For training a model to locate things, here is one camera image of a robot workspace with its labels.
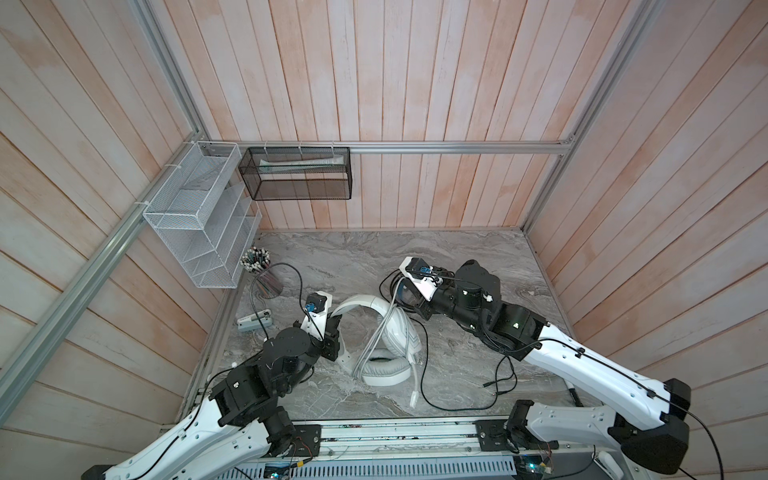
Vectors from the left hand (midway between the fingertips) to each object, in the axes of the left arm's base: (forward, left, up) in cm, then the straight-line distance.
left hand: (341, 321), depth 67 cm
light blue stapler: (+12, +32, -24) cm, 41 cm away
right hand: (+7, -15, +8) cm, 18 cm away
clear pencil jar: (+23, +27, -16) cm, 38 cm away
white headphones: (-11, -11, +4) cm, 16 cm away
